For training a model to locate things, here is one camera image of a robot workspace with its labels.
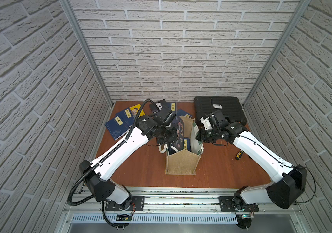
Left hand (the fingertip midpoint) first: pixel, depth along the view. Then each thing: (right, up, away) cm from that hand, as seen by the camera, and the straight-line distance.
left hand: (179, 137), depth 70 cm
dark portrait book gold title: (0, -4, +4) cm, 6 cm away
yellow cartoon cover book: (-34, +16, +44) cm, 58 cm away
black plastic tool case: (+43, +18, +40) cm, 61 cm away
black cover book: (-11, +18, +47) cm, 52 cm away
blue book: (+6, -7, +19) cm, 21 cm away
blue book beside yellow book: (-38, +11, +39) cm, 56 cm away
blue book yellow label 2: (-3, +20, +47) cm, 51 cm away
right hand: (+10, -1, +8) cm, 13 cm away
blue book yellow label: (+3, +14, +44) cm, 46 cm away
